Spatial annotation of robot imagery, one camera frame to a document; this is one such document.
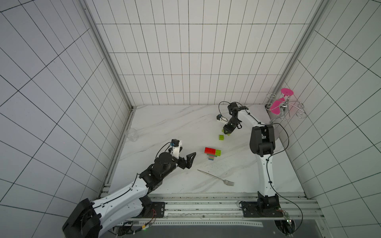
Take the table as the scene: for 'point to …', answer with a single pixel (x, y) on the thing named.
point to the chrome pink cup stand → (280, 105)
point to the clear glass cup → (132, 134)
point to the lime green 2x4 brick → (222, 130)
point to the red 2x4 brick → (211, 151)
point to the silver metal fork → (226, 182)
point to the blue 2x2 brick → (211, 159)
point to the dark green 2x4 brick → (212, 155)
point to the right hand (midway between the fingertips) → (230, 127)
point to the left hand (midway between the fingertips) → (187, 153)
